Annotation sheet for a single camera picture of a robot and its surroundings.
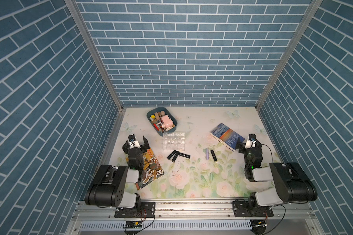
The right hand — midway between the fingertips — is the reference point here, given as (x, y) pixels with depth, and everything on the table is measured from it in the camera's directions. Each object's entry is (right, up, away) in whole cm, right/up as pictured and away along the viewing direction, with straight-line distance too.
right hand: (248, 139), depth 90 cm
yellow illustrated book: (-59, -18, -3) cm, 62 cm away
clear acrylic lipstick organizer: (-47, -2, +7) cm, 47 cm away
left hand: (-67, +1, -2) cm, 67 cm away
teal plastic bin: (-56, +12, +15) cm, 59 cm away
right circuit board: (-3, -39, -19) cm, 43 cm away
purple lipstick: (-25, -10, +4) cm, 27 cm away
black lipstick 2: (-40, -11, +2) cm, 41 cm away
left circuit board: (-65, -40, -18) cm, 78 cm away
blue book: (-10, 0, +12) cm, 16 cm away
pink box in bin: (-52, +10, +14) cm, 55 cm away
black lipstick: (-46, -12, +2) cm, 47 cm away
